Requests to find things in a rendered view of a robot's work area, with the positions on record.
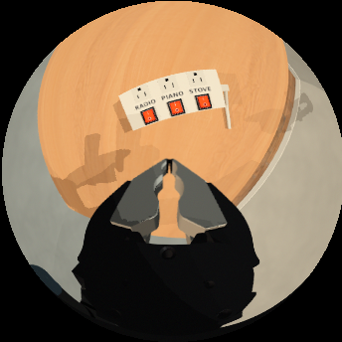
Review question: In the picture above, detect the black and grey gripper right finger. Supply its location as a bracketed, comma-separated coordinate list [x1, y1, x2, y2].
[170, 158, 259, 267]

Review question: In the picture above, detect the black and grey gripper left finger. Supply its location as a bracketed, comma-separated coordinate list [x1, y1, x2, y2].
[78, 158, 170, 264]

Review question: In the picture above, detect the white power strip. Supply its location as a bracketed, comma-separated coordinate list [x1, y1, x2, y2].
[119, 70, 231, 130]

